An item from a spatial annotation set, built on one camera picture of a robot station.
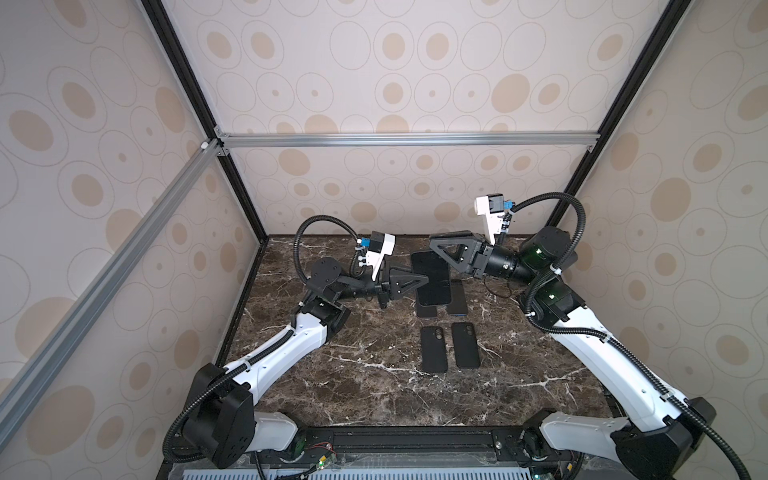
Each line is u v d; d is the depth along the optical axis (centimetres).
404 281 61
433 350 91
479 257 49
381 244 54
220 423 40
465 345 92
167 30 69
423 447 75
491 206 50
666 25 69
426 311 99
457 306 100
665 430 38
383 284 56
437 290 60
